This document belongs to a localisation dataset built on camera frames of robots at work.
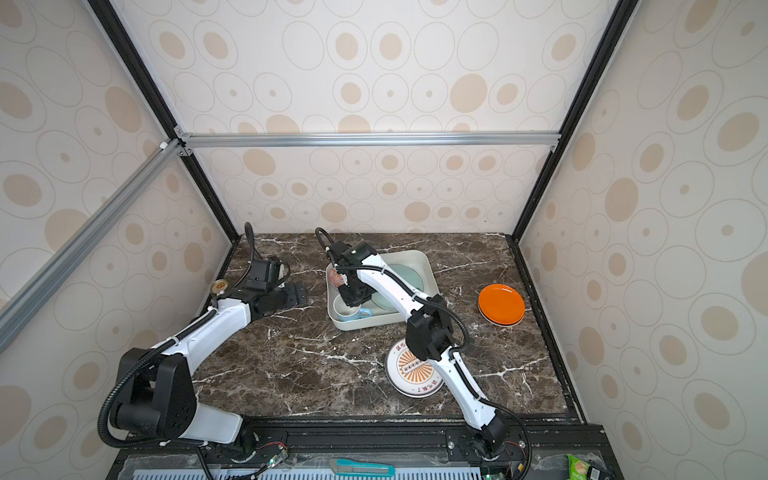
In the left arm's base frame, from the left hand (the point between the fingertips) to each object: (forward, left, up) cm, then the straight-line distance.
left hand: (301, 287), depth 89 cm
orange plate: (0, -63, -11) cm, 64 cm away
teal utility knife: (-44, -18, -10) cm, 49 cm away
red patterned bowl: (+9, -8, -9) cm, 15 cm away
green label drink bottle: (+2, +26, -2) cm, 26 cm away
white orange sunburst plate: (-22, -32, -12) cm, 41 cm away
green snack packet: (-44, -71, -10) cm, 84 cm away
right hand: (-2, -17, -6) cm, 18 cm away
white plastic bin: (+14, -35, -8) cm, 38 cm away
